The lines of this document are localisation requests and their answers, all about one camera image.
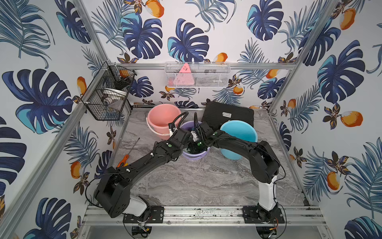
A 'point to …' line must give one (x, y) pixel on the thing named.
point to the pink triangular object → (184, 77)
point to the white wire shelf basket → (203, 74)
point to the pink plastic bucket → (159, 116)
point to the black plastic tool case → (217, 114)
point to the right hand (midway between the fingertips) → (185, 151)
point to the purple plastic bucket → (191, 126)
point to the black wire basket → (106, 97)
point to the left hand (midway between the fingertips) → (181, 143)
